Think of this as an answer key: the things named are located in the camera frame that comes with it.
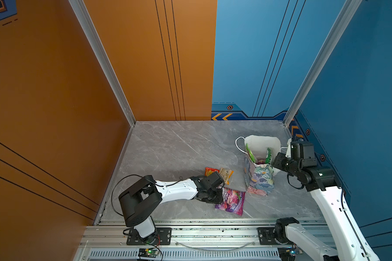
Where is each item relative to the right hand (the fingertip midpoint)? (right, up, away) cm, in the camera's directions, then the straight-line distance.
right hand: (273, 157), depth 73 cm
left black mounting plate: (-50, -36, +1) cm, 62 cm away
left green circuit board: (-56, -41, -2) cm, 70 cm away
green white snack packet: (0, 0, +6) cm, 6 cm away
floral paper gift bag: (-1, +1, +16) cm, 16 cm away
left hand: (-22, -23, +9) cm, 33 cm away
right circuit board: (+6, -41, -3) cm, 42 cm away
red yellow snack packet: (-28, -11, +21) cm, 37 cm away
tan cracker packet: (-19, -12, +19) cm, 29 cm away
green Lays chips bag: (-9, +1, +6) cm, 11 cm away
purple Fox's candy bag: (-17, -23, +8) cm, 30 cm away
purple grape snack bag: (-2, -4, +11) cm, 11 cm away
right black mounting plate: (-4, -35, 0) cm, 35 cm away
